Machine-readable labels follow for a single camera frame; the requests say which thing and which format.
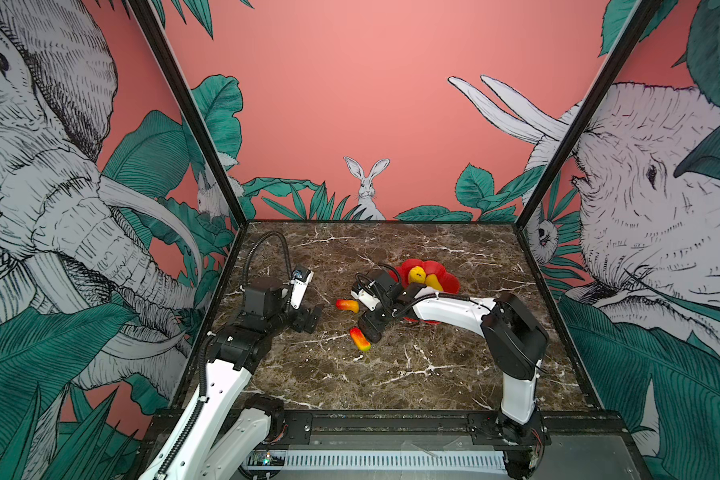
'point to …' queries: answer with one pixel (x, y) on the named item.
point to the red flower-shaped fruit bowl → (450, 282)
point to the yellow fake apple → (417, 275)
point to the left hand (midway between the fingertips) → (305, 293)
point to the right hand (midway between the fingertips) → (364, 315)
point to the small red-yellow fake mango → (346, 304)
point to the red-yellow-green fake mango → (360, 340)
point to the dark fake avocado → (368, 329)
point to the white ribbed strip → (392, 460)
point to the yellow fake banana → (432, 280)
